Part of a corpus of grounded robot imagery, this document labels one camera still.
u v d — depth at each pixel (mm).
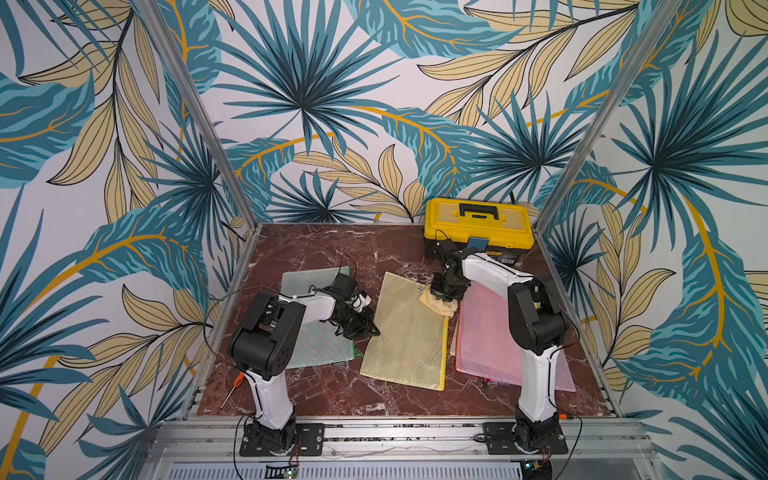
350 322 816
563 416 780
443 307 933
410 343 900
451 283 841
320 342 860
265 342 495
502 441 734
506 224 978
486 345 894
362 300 915
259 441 684
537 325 545
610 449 735
